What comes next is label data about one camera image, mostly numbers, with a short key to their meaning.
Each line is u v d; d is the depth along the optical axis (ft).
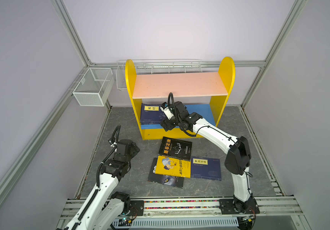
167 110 2.51
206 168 2.89
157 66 3.08
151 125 2.99
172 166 2.79
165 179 2.70
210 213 2.41
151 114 2.92
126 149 1.97
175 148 3.07
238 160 1.63
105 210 1.86
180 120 2.15
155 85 2.48
